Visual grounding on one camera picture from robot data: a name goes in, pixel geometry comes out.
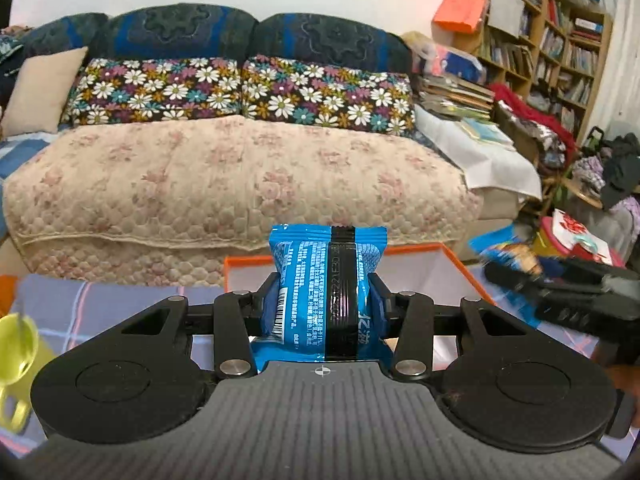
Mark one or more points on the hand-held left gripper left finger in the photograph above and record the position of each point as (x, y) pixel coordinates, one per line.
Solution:
(267, 310)

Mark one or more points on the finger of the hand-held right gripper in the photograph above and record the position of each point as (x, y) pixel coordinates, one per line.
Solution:
(585, 270)
(525, 285)

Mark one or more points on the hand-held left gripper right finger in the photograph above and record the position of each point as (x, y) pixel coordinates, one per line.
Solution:
(387, 310)

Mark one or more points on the small blue snack packet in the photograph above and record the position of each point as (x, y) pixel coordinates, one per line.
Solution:
(305, 290)

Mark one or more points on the blue cookie packet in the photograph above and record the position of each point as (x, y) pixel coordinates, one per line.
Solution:
(500, 247)

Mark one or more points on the orange cardboard box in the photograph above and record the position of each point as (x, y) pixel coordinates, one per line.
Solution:
(430, 270)

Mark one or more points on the teal small item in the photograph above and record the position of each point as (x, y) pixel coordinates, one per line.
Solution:
(590, 245)

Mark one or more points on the yellow bin with red lid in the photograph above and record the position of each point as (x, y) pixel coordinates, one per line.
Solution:
(545, 246)

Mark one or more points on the white paper with red print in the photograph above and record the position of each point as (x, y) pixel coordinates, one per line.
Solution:
(570, 222)

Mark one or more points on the wicker chair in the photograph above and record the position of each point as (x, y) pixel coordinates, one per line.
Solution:
(580, 192)

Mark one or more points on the black clothes pile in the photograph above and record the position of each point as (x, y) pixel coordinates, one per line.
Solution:
(620, 170)

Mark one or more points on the white cloth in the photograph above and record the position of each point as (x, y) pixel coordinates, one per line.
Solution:
(490, 165)

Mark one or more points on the checked purple tablecloth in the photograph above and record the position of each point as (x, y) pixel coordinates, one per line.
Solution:
(125, 300)

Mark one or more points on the red cloth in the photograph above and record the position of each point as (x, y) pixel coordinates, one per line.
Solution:
(520, 105)

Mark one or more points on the stack of books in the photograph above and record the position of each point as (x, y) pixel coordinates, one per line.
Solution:
(450, 97)

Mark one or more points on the wooden bookshelf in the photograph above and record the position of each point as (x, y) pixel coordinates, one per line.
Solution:
(565, 50)

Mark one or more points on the floral daisy cushion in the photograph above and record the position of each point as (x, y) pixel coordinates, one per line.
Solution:
(325, 95)
(150, 90)

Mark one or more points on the plastic bag of packets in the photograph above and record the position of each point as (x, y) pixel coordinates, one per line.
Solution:
(450, 62)

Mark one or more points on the white curtain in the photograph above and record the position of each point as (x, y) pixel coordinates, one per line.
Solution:
(625, 35)

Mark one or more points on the yellow-green plastic object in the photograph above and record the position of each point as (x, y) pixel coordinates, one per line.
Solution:
(20, 345)

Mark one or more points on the orange shopping bag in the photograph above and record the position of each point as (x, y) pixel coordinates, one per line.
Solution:
(460, 10)

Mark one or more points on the blue patchwork blanket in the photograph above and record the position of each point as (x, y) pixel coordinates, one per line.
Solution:
(20, 155)

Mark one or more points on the navy patterned sofa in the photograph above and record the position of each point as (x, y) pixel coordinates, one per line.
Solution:
(175, 25)

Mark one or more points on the beige pillow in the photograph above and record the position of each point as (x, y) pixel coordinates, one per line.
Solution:
(40, 90)

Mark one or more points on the dark patterned cloth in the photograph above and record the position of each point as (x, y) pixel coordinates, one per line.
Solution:
(7, 60)

